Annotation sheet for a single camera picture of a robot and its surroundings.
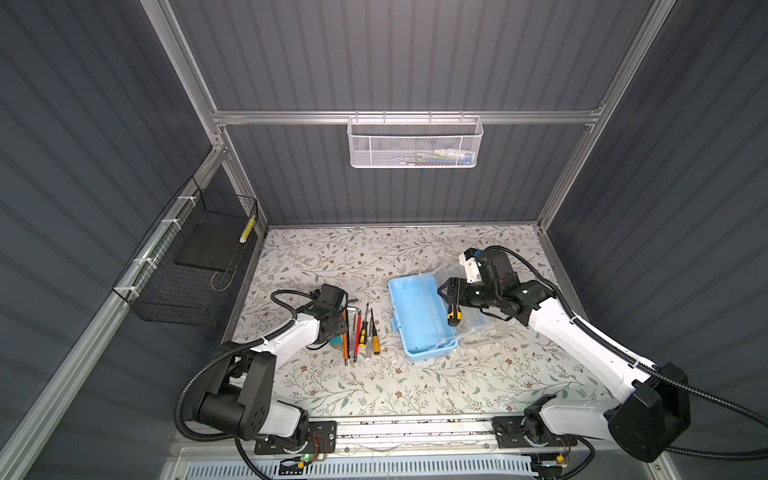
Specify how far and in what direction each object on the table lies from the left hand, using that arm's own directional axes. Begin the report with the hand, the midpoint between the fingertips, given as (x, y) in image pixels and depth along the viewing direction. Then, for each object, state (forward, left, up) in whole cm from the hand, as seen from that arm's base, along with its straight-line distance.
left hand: (335, 327), depth 91 cm
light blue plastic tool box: (+1, -27, +2) cm, 27 cm away
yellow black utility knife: (-2, -36, +7) cm, 37 cm away
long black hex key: (+1, -4, -2) cm, 5 cm away
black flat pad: (+12, +30, +25) cm, 41 cm away
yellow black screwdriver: (-4, -9, 0) cm, 10 cm away
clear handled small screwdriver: (-5, -10, 0) cm, 11 cm away
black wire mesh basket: (+3, +34, +26) cm, 43 cm away
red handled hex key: (-3, -7, 0) cm, 8 cm away
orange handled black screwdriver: (-4, -12, -1) cm, 13 cm away
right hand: (0, -33, +17) cm, 37 cm away
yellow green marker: (+17, +22, +26) cm, 38 cm away
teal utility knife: (-5, -1, -1) cm, 5 cm away
